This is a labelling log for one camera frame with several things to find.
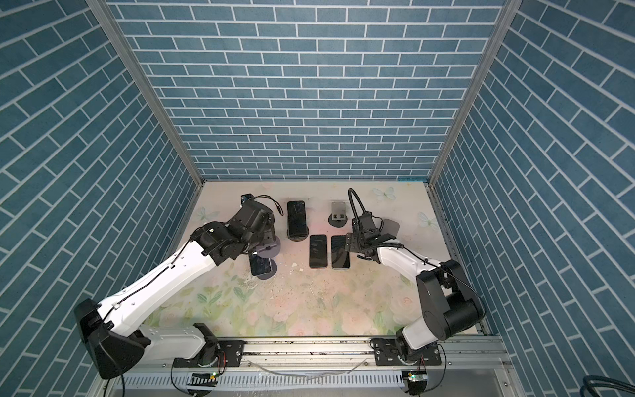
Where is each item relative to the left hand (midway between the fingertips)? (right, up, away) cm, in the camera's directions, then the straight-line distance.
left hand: (270, 229), depth 77 cm
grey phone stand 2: (-1, -7, +1) cm, 7 cm away
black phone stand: (+14, -11, +23) cm, 29 cm away
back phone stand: (+6, -7, +22) cm, 24 cm away
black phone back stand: (+6, -2, +20) cm, 21 cm away
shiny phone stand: (-4, -15, +8) cm, 17 cm away
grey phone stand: (+22, +2, +25) cm, 34 cm away
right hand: (+29, -6, +16) cm, 34 cm away
